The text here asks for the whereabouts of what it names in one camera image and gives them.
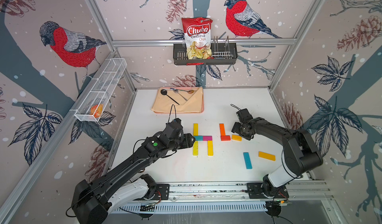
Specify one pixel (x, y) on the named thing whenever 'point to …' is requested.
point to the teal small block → (198, 138)
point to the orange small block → (237, 137)
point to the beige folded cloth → (181, 99)
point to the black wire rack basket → (222, 53)
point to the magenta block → (207, 138)
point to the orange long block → (222, 130)
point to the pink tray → (200, 112)
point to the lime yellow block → (210, 148)
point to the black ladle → (164, 92)
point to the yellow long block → (195, 148)
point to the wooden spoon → (189, 91)
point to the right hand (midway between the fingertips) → (236, 130)
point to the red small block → (225, 138)
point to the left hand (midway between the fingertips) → (194, 138)
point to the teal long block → (247, 160)
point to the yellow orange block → (267, 156)
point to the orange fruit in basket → (96, 110)
